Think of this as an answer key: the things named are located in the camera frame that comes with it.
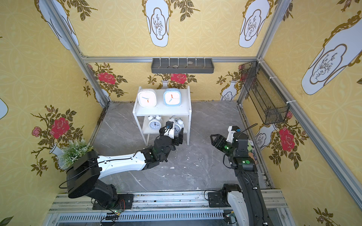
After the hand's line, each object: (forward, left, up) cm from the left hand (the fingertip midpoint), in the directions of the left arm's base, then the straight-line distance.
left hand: (178, 128), depth 79 cm
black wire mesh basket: (+10, -54, +6) cm, 56 cm away
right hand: (-6, -20, -2) cm, 21 cm away
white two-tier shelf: (+6, +11, +5) cm, 13 cm away
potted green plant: (-11, +55, -3) cm, 56 cm away
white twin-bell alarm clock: (+3, +13, +1) cm, 14 cm away
